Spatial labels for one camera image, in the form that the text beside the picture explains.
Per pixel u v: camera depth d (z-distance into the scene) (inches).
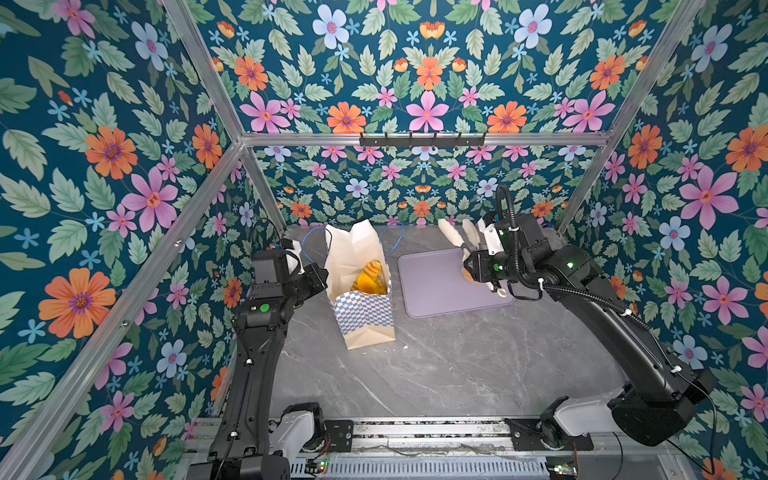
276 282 20.9
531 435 28.7
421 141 36.6
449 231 27.8
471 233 29.5
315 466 28.2
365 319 31.6
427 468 27.7
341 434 29.0
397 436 29.6
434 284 39.9
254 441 15.1
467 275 25.9
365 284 36.4
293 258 23.2
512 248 19.4
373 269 37.7
